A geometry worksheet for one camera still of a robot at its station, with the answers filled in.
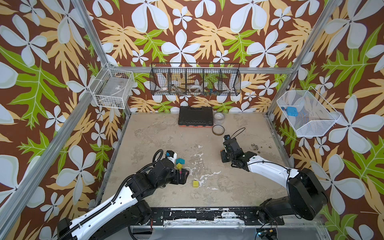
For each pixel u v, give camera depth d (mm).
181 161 926
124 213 585
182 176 649
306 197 425
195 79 973
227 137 783
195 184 821
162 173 535
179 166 887
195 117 1133
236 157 670
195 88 991
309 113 817
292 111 869
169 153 660
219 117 1176
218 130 1104
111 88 861
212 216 750
